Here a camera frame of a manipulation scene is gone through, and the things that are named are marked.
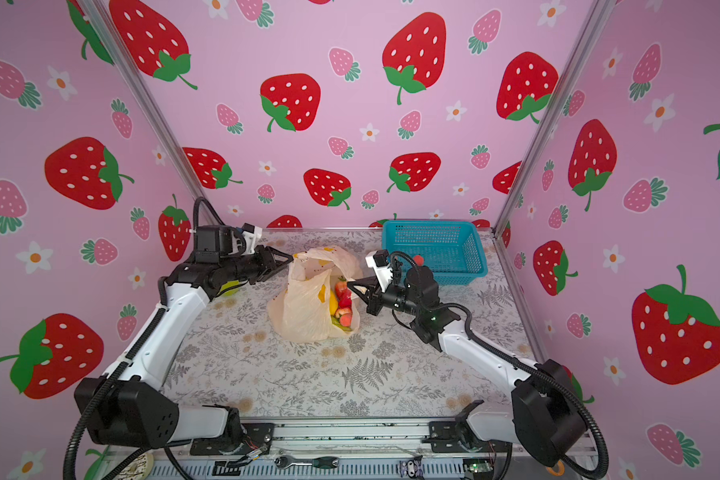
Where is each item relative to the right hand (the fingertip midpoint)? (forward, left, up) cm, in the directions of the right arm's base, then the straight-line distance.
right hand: (347, 285), depth 72 cm
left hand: (+6, +16, +1) cm, 17 cm away
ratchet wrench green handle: (-35, +11, -25) cm, 45 cm away
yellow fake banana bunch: (+9, +9, -23) cm, 26 cm away
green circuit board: (-30, -36, -28) cm, 55 cm away
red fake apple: (+12, +5, -23) cm, 26 cm away
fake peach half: (+2, +3, -20) cm, 21 cm away
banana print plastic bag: (-3, +13, -12) cm, 18 cm away
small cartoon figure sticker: (-33, -19, -25) cm, 45 cm away
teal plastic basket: (+40, -33, -27) cm, 58 cm away
